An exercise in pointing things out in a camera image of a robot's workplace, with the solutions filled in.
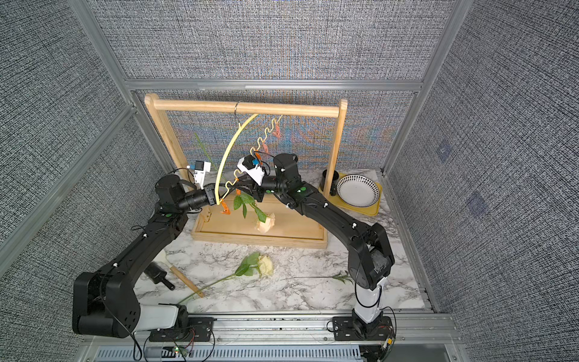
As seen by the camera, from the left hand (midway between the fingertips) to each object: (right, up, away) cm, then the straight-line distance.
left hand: (238, 186), depth 74 cm
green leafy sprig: (+37, -34, +10) cm, 51 cm away
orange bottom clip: (-4, -7, -1) cm, 8 cm away
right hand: (0, +3, -2) cm, 4 cm away
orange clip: (0, -2, -1) cm, 2 cm away
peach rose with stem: (+9, -12, +4) cm, 16 cm away
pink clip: (+12, +20, +9) cm, 25 cm away
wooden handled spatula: (-23, -34, +10) cm, 42 cm away
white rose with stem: (+6, -29, +10) cm, 31 cm away
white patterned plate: (+50, -1, +36) cm, 62 cm away
